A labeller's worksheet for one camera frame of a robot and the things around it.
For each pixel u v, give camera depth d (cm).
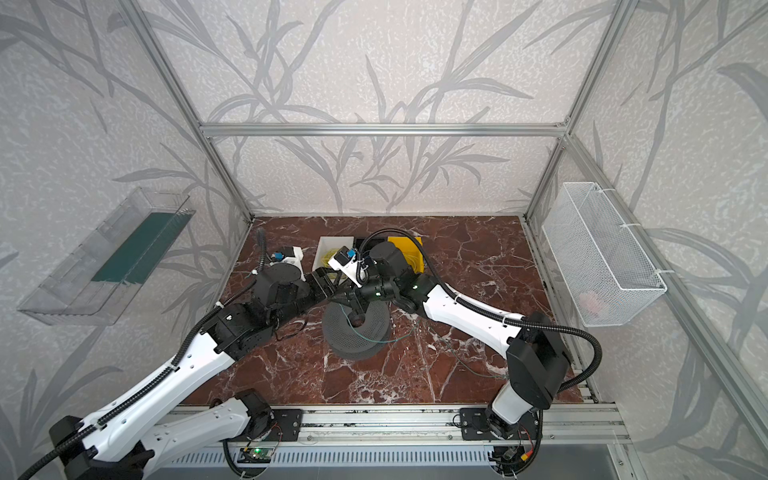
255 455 71
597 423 76
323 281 63
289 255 64
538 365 43
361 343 81
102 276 65
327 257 104
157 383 42
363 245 82
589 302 73
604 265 62
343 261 63
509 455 75
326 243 105
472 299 52
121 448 39
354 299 63
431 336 89
